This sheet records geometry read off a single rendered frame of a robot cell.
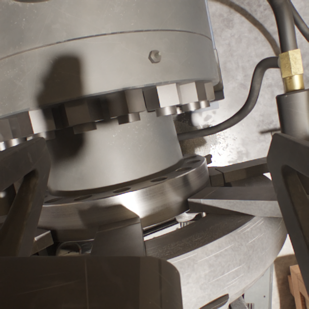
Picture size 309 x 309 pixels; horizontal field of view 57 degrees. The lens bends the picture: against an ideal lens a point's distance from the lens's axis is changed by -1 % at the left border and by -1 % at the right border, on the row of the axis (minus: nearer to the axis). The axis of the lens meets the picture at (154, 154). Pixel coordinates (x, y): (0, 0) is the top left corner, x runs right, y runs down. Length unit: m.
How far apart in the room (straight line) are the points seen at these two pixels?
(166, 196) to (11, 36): 0.37
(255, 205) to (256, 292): 0.85
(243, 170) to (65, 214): 0.45
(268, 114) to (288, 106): 0.84
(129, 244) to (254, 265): 0.20
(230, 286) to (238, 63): 1.10
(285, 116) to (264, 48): 0.88
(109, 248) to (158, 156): 0.25
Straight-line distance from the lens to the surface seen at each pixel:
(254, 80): 0.65
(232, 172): 0.75
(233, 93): 1.38
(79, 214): 0.55
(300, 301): 1.63
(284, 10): 0.63
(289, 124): 0.60
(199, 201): 0.56
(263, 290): 1.34
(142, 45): 0.47
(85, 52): 0.46
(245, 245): 0.47
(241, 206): 0.52
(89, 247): 0.76
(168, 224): 0.85
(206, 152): 1.35
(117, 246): 0.43
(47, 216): 0.60
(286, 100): 0.59
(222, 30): 1.42
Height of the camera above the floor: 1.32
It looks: 83 degrees down
